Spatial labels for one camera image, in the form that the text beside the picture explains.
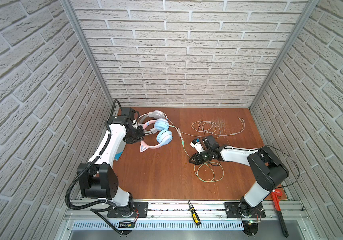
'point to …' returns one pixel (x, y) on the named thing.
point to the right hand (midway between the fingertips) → (192, 159)
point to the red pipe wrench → (275, 194)
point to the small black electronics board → (126, 224)
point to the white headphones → (156, 114)
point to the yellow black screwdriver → (194, 213)
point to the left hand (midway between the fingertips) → (143, 135)
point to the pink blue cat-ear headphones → (164, 136)
